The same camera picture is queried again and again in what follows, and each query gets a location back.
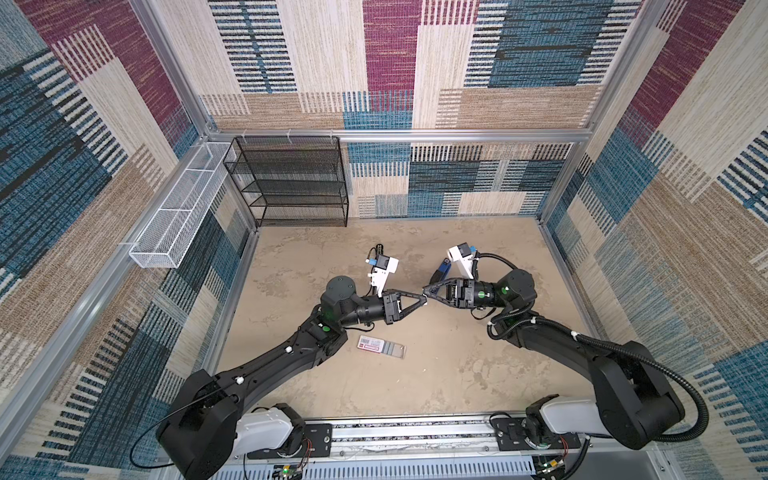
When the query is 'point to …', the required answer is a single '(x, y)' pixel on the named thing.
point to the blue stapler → (439, 275)
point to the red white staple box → (371, 344)
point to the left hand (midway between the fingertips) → (426, 300)
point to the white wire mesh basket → (167, 238)
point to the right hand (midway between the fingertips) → (425, 297)
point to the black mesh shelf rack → (291, 180)
